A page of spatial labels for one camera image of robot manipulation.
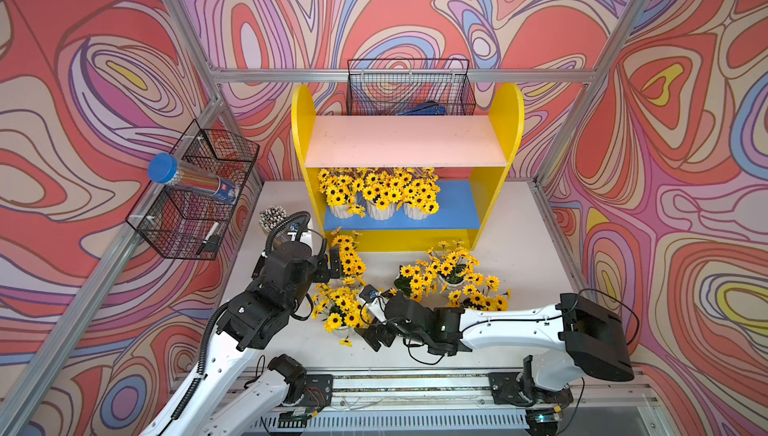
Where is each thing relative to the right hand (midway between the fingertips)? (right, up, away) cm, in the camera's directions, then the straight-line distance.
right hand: (370, 321), depth 76 cm
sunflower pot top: (-5, +14, +4) cm, 16 cm away
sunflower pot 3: (-8, +35, +5) cm, 36 cm away
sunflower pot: (+27, +7, 0) cm, 28 cm away
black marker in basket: (-40, +22, -3) cm, 46 cm away
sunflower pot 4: (-8, +4, -2) cm, 9 cm away
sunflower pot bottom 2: (+13, +33, +3) cm, 35 cm away
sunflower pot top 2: (+12, +10, +1) cm, 16 cm away
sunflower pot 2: (+22, +14, +6) cm, 27 cm away
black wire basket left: (-47, +26, -3) cm, 54 cm away
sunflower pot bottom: (+3, +33, +4) cm, 34 cm away
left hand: (-10, +20, -7) cm, 24 cm away
